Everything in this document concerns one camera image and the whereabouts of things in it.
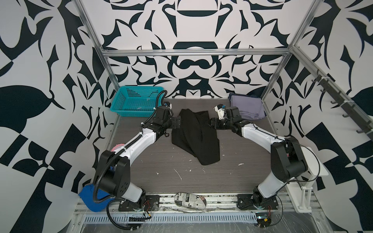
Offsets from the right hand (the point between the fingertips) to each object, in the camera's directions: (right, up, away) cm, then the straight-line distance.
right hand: (210, 121), depth 90 cm
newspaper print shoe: (-12, -38, -17) cm, 44 cm away
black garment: (-8, -10, +4) cm, 13 cm away
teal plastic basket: (-55, +15, +29) cm, 64 cm away
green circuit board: (+23, -47, -19) cm, 55 cm away
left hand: (-21, +3, -3) cm, 21 cm away
